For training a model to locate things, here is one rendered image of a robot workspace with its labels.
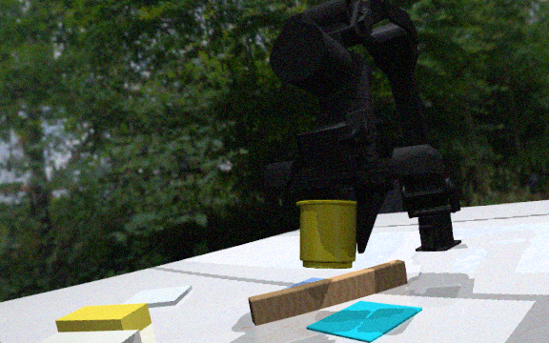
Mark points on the brown wooden bar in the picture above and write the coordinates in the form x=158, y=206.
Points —
x=306, y=298

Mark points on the yellow flat block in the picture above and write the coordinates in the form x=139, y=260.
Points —
x=106, y=318

